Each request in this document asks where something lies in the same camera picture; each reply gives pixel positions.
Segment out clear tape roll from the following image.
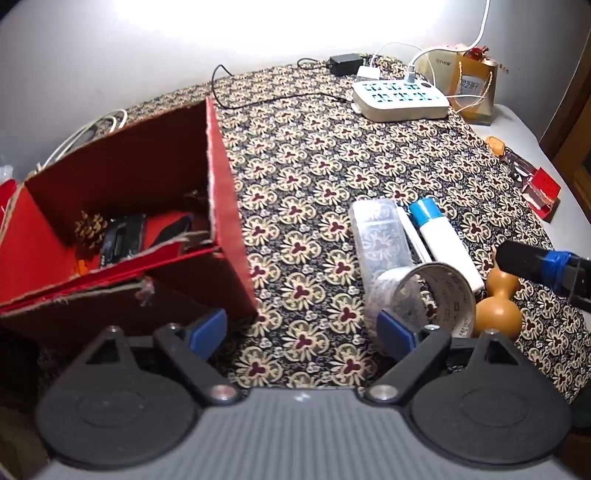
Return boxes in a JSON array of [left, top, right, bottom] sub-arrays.
[[366, 262, 476, 355]]

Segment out brown wooden gourd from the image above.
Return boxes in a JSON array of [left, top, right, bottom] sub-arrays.
[[472, 251, 523, 341]]

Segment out white bottle blue cap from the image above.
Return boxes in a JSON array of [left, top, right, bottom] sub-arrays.
[[409, 198, 484, 293]]

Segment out clear plastic case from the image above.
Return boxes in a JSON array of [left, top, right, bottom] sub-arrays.
[[348, 198, 429, 324]]

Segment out white blue whiteboard marker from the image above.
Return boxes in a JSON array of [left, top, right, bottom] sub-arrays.
[[397, 207, 433, 263]]

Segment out small red box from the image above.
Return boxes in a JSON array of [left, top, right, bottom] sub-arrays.
[[522, 168, 561, 220]]

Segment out black object in box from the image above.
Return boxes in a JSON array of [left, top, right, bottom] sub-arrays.
[[99, 214, 193, 267]]

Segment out red cardboard storage box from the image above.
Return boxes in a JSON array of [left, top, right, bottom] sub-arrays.
[[1, 100, 256, 339]]

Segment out wooden cabinet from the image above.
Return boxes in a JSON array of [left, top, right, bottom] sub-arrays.
[[539, 36, 591, 219]]

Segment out orange key fob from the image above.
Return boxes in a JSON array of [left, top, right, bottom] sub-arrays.
[[485, 136, 506, 157]]

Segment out pine cone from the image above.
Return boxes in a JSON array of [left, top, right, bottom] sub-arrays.
[[74, 211, 109, 251]]

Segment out gold paper gift bag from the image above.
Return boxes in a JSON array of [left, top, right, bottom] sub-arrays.
[[416, 46, 500, 125]]

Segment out floral patterned tablecloth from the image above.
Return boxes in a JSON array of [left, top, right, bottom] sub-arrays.
[[36, 54, 591, 405]]

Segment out white power strip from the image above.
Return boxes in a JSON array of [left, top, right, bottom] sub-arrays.
[[353, 79, 450, 123]]

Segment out white usb charger plug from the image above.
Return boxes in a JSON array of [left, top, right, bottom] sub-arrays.
[[356, 65, 381, 81]]

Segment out black power adapter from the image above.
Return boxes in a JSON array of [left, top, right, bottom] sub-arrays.
[[328, 54, 363, 77]]

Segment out white coiled cable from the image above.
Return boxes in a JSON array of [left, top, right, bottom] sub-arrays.
[[34, 108, 129, 173]]

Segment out white charging cable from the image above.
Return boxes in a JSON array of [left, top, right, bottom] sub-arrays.
[[368, 0, 492, 84]]

